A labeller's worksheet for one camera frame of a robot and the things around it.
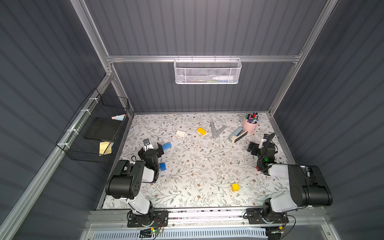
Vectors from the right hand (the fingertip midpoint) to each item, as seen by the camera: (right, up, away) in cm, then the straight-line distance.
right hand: (258, 143), depth 93 cm
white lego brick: (-51, +6, +12) cm, 53 cm away
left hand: (-67, -1, -1) cm, 67 cm away
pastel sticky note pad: (-83, +16, -11) cm, 85 cm away
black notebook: (-86, +10, -19) cm, 89 cm away
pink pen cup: (-2, +10, +10) cm, 15 cm away
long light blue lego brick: (-60, -2, +7) cm, 60 cm away
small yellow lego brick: (-18, -22, -13) cm, 32 cm away
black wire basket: (-92, +5, -31) cm, 97 cm away
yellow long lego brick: (-36, +8, +15) cm, 39 cm away
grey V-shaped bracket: (-26, +6, +12) cm, 29 cm away
